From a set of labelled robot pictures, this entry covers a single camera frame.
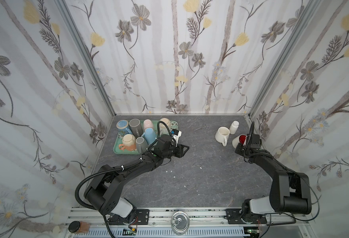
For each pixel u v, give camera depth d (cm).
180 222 64
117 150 99
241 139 90
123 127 99
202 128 114
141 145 91
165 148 66
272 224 72
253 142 72
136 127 99
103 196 43
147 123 101
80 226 64
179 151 74
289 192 44
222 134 102
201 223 73
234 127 104
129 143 93
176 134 75
